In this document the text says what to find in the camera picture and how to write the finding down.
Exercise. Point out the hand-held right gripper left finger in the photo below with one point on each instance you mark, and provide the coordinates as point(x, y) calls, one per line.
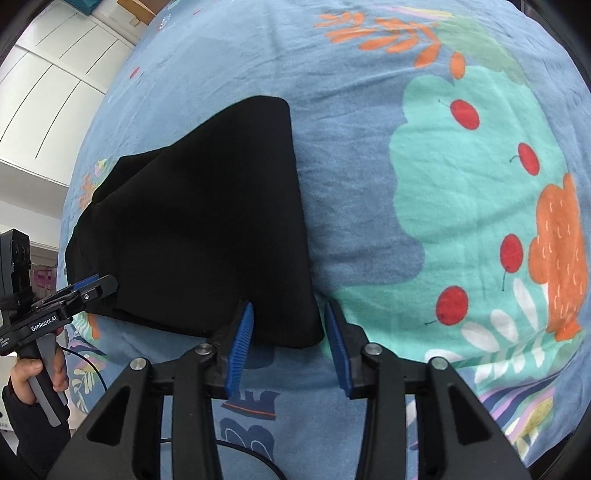
point(240, 341)

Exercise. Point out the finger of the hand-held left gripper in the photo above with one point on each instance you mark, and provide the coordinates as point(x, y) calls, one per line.
point(85, 279)
point(87, 295)

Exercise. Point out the white wardrobe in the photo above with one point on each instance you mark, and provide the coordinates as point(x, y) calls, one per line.
point(55, 92)

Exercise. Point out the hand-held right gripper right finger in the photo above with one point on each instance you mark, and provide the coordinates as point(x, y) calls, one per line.
point(337, 346)

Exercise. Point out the black pants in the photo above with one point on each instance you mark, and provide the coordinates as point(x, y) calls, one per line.
point(207, 207)

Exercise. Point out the short teal curtain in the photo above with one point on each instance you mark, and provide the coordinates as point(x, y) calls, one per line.
point(85, 4)

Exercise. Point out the wooden headboard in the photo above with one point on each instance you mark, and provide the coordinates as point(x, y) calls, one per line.
point(136, 9)

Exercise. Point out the person's left forearm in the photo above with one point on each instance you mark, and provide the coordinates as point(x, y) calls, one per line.
point(32, 438)

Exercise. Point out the person's left hand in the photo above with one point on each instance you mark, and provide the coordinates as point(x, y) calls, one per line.
point(27, 374)

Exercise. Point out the bed with blue printed sheet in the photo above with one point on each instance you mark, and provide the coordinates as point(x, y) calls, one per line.
point(360, 184)

